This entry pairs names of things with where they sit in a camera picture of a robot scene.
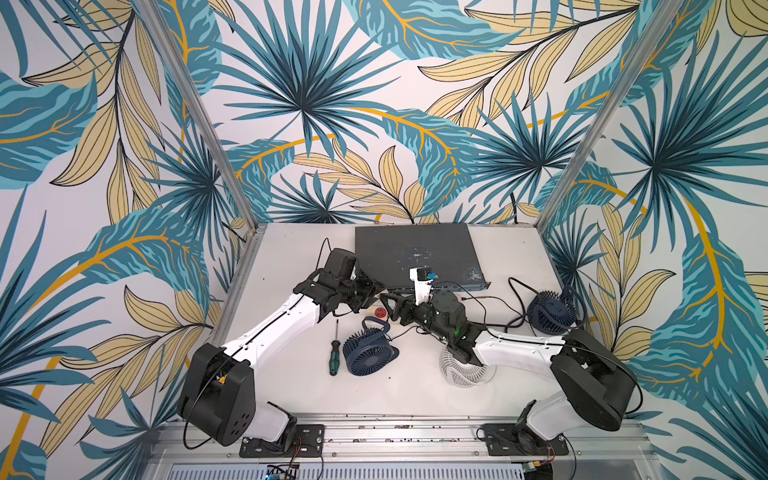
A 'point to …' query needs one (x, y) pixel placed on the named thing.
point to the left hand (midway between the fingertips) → (387, 290)
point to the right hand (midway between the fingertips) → (370, 312)
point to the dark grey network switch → (387, 253)
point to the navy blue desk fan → (369, 350)
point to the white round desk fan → (464, 374)
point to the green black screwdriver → (334, 362)
